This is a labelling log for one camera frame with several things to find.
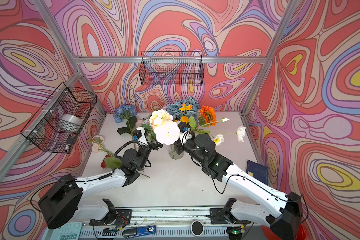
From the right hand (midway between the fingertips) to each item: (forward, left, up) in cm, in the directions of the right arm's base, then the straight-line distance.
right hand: (172, 134), depth 66 cm
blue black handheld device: (-34, +19, -27) cm, 47 cm away
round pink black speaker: (-33, -10, -27) cm, 44 cm away
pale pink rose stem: (+17, +52, -27) cm, 61 cm away
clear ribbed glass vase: (+6, +1, -27) cm, 28 cm away
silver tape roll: (+8, +49, +1) cm, 50 cm away
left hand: (+7, +8, -4) cm, 12 cm away
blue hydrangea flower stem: (+41, +36, -24) cm, 59 cm away
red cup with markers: (-36, -44, -33) cm, 66 cm away
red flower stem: (+1, +38, -27) cm, 47 cm away
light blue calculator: (-32, +49, -30) cm, 66 cm away
